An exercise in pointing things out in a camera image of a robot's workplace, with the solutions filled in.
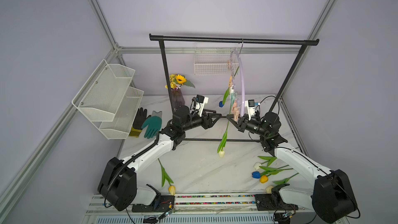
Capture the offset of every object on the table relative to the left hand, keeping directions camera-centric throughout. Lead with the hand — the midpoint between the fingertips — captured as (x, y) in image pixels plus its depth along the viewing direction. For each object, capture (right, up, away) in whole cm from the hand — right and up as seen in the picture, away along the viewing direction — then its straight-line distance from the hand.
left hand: (217, 115), depth 73 cm
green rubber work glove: (-40, -7, +29) cm, 50 cm away
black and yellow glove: (-51, -2, +35) cm, 62 cm away
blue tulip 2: (+22, -32, +8) cm, 39 cm away
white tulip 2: (+31, -26, +13) cm, 43 cm away
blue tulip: (+4, +7, +21) cm, 23 cm away
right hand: (+5, -2, +1) cm, 6 cm away
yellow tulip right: (+25, -34, +7) cm, 43 cm away
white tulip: (+3, -16, +3) cm, 17 cm away
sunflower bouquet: (-23, +20, +20) cm, 36 cm away
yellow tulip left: (-27, -33, +9) cm, 44 cm away
